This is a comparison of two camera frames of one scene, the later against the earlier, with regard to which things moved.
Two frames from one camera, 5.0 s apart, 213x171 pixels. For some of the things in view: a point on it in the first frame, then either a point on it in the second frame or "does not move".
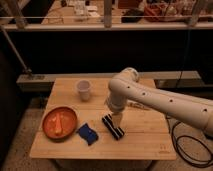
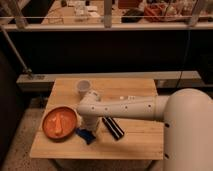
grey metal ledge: [163, 79] does not move
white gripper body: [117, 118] → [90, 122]
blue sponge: [88, 134] does not move
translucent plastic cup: [84, 86] does not move
